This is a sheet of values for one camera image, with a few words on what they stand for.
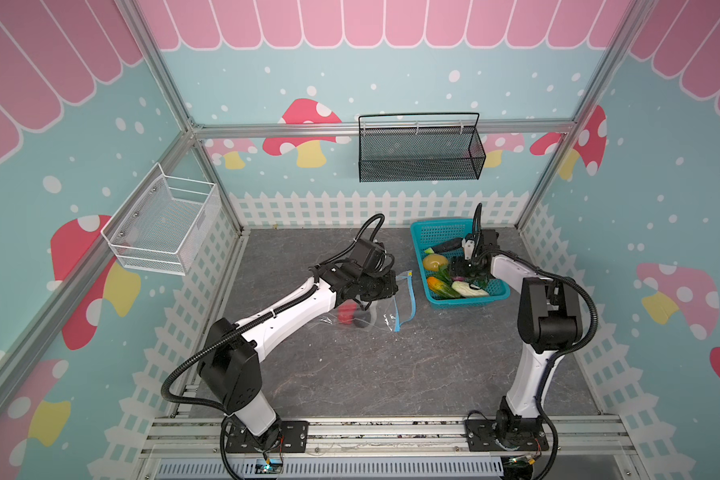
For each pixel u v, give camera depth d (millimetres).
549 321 536
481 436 740
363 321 852
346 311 912
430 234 1125
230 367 432
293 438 743
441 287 976
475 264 780
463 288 967
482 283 1023
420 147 941
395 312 788
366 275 680
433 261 1032
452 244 1114
